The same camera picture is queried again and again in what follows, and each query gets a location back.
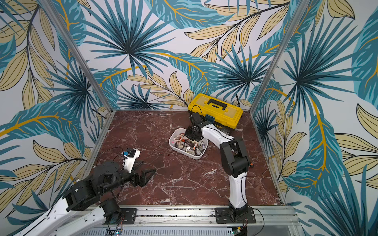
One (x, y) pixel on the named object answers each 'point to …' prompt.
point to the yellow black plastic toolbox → (224, 115)
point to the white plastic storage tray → (180, 143)
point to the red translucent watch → (181, 137)
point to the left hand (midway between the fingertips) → (148, 170)
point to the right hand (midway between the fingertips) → (187, 135)
